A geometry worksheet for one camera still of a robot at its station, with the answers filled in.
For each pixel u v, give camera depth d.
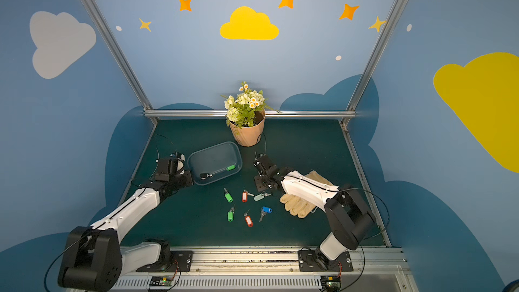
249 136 1.01
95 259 0.41
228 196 0.91
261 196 0.91
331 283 0.73
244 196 0.92
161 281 0.72
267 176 0.68
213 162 0.97
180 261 0.74
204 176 0.97
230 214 0.86
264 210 0.86
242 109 0.88
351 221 0.44
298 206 0.88
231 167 1.01
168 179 0.67
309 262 0.74
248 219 0.85
